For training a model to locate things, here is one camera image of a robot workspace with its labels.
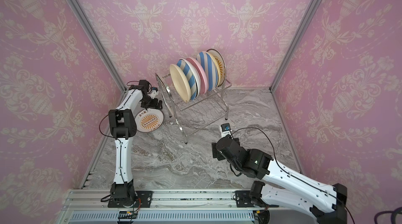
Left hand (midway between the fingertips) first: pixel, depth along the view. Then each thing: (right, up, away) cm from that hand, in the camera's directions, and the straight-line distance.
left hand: (155, 107), depth 109 cm
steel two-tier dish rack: (+30, -4, -6) cm, 31 cm away
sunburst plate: (-2, -9, -6) cm, 11 cm away
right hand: (+42, -16, -37) cm, 58 cm away
